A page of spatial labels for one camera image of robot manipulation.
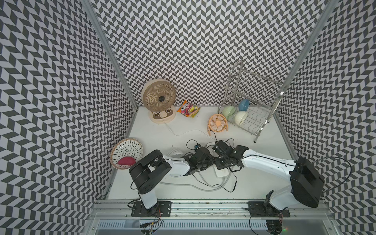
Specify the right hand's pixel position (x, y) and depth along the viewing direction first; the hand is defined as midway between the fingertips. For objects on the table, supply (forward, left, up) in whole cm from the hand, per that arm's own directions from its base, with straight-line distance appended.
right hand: (219, 166), depth 83 cm
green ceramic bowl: (+35, -8, +9) cm, 37 cm away
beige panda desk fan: (+39, +37, +19) cm, 58 cm away
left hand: (+4, +2, -3) cm, 5 cm away
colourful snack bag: (+45, +19, 0) cm, 49 cm away
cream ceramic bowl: (+30, -15, +9) cm, 35 cm away
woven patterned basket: (+13, +59, -2) cm, 61 cm away
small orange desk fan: (+29, -1, +4) cm, 29 cm away
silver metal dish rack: (+29, -18, +24) cm, 42 cm away
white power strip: (-3, -1, -2) cm, 4 cm away
